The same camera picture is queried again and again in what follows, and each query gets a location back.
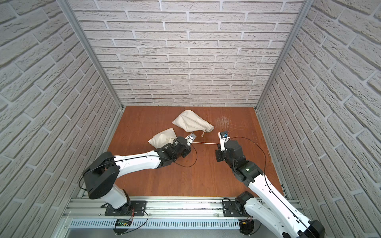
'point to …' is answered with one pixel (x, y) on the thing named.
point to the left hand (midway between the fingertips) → (185, 137)
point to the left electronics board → (121, 222)
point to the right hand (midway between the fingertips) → (217, 144)
